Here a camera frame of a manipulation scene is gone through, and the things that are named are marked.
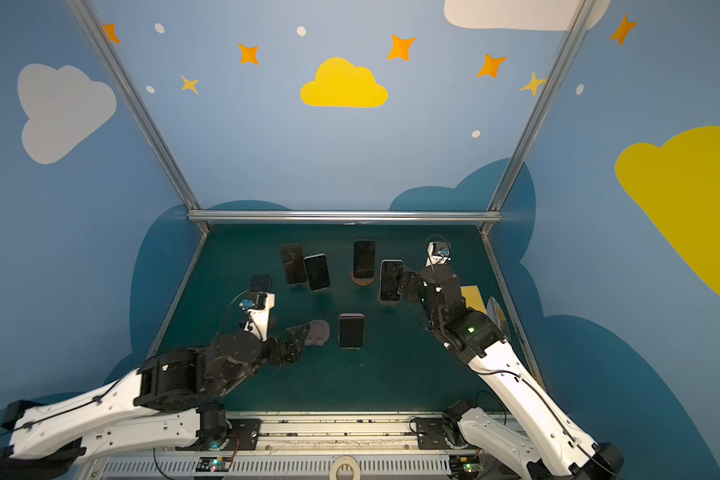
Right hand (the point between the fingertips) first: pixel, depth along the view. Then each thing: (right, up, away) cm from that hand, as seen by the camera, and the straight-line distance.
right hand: (421, 267), depth 72 cm
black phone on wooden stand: (-14, +2, +26) cm, 30 cm away
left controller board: (-51, -47, -2) cm, 69 cm away
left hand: (-29, -13, -7) cm, 32 cm away
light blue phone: (-51, -7, +32) cm, 61 cm away
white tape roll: (-19, -46, -2) cm, 50 cm away
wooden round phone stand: (-15, -6, +32) cm, 36 cm away
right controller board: (+10, -48, -2) cm, 49 cm away
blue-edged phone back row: (-29, -2, +23) cm, 38 cm away
